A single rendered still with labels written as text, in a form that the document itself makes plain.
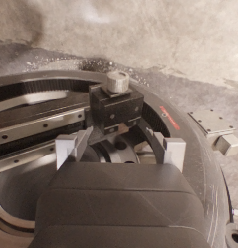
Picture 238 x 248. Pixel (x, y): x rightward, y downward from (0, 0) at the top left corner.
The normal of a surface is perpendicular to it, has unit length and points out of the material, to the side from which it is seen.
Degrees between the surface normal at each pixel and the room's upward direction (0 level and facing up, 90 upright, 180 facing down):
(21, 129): 38
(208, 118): 90
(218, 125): 90
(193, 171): 90
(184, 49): 0
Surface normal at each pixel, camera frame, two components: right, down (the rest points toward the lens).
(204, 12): -0.12, 0.61
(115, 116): 0.51, 0.55
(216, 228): 0.38, -0.58
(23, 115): 0.05, -0.78
